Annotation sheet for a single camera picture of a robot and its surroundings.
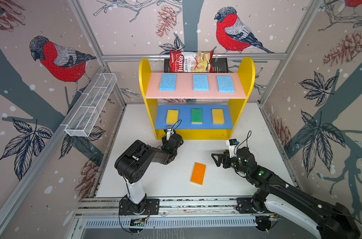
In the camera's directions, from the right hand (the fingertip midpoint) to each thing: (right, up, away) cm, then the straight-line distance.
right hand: (215, 156), depth 80 cm
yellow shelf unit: (-35, +28, -5) cm, 45 cm away
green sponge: (-10, +22, +13) cm, 28 cm away
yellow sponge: (-25, +22, +11) cm, 35 cm away
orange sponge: (-9, -11, +3) cm, 14 cm away
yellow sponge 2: (+4, +22, +12) cm, 26 cm away
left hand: (-25, +9, +16) cm, 31 cm away
